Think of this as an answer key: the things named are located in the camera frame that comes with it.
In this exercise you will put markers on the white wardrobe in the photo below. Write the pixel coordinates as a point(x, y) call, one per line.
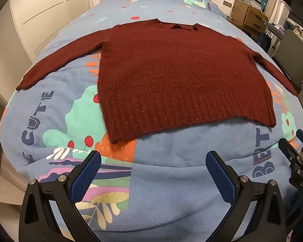
point(40, 5)

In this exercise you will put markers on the cluttered desk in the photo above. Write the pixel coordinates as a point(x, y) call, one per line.
point(280, 27)

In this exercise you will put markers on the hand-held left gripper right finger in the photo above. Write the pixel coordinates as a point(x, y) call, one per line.
point(221, 179)

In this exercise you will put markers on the blue printed blanket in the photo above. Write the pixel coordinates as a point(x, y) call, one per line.
point(166, 181)

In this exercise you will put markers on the grey chair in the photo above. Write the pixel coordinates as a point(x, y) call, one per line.
point(293, 50)

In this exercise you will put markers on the dark red knitted sweater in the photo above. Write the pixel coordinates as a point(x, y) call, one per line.
point(166, 80)

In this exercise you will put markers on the wooden nightstand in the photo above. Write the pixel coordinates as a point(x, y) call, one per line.
point(252, 17)

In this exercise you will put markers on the grey wall switch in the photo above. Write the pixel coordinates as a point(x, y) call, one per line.
point(227, 3)

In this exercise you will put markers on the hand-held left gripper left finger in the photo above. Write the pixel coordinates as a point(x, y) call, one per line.
point(87, 171)

